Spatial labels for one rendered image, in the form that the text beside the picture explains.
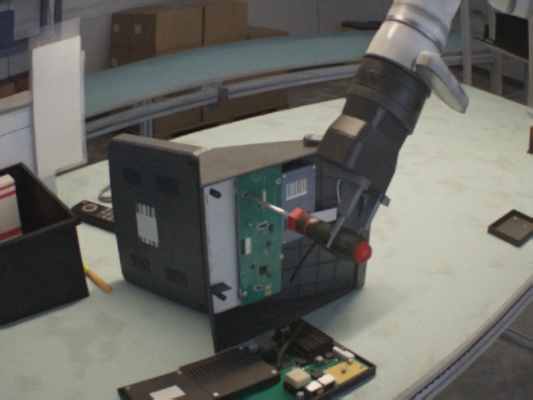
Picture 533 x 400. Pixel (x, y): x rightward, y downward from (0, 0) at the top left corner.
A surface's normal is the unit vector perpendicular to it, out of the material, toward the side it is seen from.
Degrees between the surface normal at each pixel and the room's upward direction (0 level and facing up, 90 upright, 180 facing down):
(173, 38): 90
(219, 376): 0
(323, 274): 90
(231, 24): 90
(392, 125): 97
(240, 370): 0
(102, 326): 0
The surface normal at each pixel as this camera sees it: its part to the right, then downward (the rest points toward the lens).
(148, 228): -0.52, 0.34
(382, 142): 0.65, 0.25
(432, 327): -0.01, -0.92
